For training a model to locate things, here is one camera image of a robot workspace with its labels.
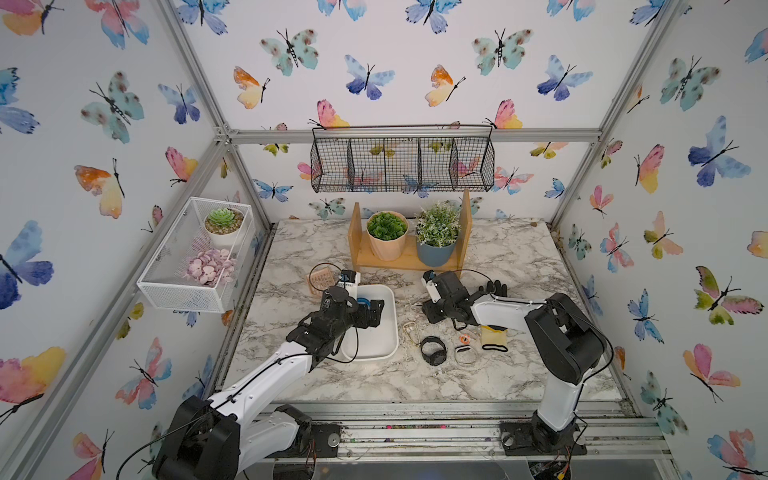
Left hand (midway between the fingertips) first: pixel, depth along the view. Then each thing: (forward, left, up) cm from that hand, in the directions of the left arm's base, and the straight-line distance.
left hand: (373, 298), depth 83 cm
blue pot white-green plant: (+18, -19, +9) cm, 28 cm away
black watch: (-10, -17, -14) cm, 24 cm away
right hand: (+5, -17, -12) cm, 22 cm away
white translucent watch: (-11, -26, -15) cm, 32 cm away
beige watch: (-6, -35, -14) cm, 38 cm away
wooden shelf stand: (+20, +5, -7) cm, 22 cm away
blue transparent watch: (+8, +4, -13) cm, 16 cm away
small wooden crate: (+16, +20, -14) cm, 29 cm away
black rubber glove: (+11, -38, -13) cm, 42 cm away
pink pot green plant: (+21, -4, +5) cm, 22 cm away
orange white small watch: (-7, -27, -13) cm, 30 cm away
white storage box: (-7, 0, -14) cm, 16 cm away
